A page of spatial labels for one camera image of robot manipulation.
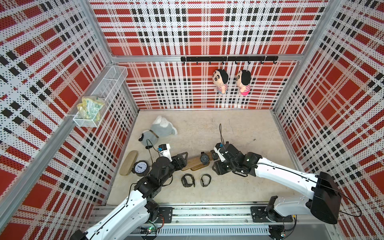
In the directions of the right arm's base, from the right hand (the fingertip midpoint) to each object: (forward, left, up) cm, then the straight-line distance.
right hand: (218, 166), depth 79 cm
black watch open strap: (-5, +9, -8) cm, 13 cm away
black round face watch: (+6, +7, -2) cm, 10 cm away
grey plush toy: (+29, +37, -2) cm, 47 cm away
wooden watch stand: (+3, +12, -4) cm, 13 cm away
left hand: (+5, +18, +4) cm, 19 cm away
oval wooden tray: (+6, +54, -9) cm, 55 cm away
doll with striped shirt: (+47, -3, +23) cm, 53 cm away
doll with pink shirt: (+49, -18, +21) cm, 56 cm away
